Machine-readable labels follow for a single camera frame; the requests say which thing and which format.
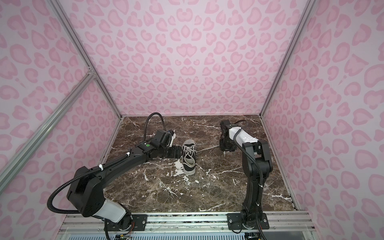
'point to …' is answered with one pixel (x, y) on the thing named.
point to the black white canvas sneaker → (189, 166)
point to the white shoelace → (191, 149)
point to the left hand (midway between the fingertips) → (179, 150)
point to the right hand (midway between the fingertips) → (226, 148)
